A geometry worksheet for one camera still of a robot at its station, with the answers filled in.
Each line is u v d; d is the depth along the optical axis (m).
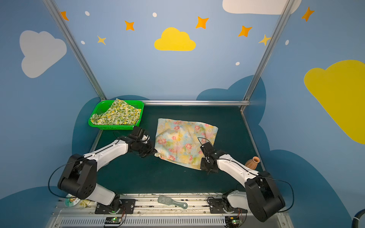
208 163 0.64
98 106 1.10
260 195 0.42
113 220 0.71
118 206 0.71
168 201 0.75
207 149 0.70
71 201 0.69
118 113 1.11
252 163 0.80
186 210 0.73
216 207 0.74
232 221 0.71
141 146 0.76
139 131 0.73
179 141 1.01
